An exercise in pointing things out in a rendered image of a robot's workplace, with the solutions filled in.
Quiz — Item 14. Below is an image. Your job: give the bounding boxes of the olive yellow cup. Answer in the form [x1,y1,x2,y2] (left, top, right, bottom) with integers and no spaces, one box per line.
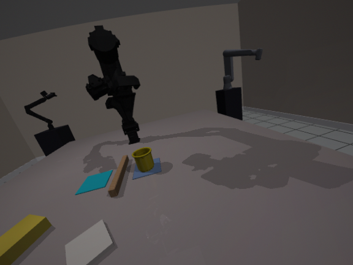
[132,147,154,172]

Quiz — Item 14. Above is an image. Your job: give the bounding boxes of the olive yellow rectangular bar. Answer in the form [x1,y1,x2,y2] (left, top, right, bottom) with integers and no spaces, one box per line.
[0,214,51,265]

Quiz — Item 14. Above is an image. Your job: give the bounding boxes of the brown rectangular bar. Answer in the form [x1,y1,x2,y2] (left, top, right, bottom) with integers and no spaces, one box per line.
[108,155,129,198]

